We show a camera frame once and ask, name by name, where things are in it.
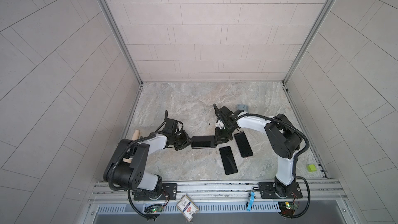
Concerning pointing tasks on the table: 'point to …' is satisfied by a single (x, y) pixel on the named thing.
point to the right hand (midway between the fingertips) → (213, 143)
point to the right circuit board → (287, 208)
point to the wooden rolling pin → (136, 135)
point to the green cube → (311, 168)
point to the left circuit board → (156, 209)
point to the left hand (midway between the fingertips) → (196, 138)
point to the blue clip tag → (251, 201)
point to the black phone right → (243, 145)
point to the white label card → (187, 207)
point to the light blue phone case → (243, 107)
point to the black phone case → (203, 141)
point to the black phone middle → (228, 160)
